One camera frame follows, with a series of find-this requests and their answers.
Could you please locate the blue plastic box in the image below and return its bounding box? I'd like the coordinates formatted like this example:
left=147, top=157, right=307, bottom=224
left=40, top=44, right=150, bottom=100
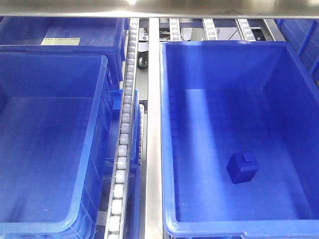
left=226, top=151, right=260, bottom=185

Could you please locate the steel flow rack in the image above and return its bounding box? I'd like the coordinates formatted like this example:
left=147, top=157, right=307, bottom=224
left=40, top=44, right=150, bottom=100
left=0, top=0, right=319, bottom=239

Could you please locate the pale rectangular card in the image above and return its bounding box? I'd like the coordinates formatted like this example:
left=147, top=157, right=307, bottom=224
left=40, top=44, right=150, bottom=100
left=41, top=37, right=82, bottom=46

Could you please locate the large blue bin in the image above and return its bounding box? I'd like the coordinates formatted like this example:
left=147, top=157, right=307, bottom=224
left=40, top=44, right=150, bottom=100
left=0, top=51, right=110, bottom=239
left=0, top=16, right=126, bottom=88
left=160, top=40, right=319, bottom=239
left=275, top=18, right=319, bottom=88

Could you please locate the black castor wheel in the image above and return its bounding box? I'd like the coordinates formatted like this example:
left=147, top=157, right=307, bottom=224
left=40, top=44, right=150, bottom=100
left=138, top=56, right=150, bottom=70

